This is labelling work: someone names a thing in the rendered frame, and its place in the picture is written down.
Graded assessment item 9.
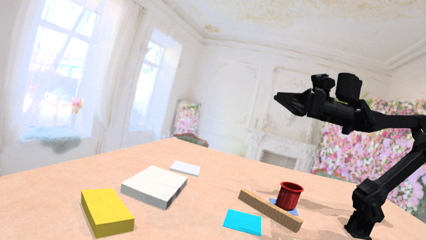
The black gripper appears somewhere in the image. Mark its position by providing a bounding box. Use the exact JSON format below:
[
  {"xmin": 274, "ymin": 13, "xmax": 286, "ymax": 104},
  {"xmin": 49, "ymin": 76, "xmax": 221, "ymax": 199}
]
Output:
[{"xmin": 273, "ymin": 87, "xmax": 337, "ymax": 123}]

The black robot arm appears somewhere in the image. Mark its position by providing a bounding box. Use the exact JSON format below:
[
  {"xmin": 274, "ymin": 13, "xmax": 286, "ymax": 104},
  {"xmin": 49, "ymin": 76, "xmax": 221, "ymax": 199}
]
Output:
[{"xmin": 311, "ymin": 73, "xmax": 426, "ymax": 240}]

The brown wooden plank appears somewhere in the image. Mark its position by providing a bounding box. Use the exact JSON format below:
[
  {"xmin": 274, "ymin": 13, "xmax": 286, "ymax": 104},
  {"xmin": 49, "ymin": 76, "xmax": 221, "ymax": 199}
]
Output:
[{"xmin": 238, "ymin": 189, "xmax": 303, "ymax": 233}]

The yellow rectangular block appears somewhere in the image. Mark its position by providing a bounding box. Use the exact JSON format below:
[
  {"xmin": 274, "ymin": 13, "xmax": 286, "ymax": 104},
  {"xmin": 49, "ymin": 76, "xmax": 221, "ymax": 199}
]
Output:
[{"xmin": 81, "ymin": 188, "xmax": 135, "ymax": 239}]

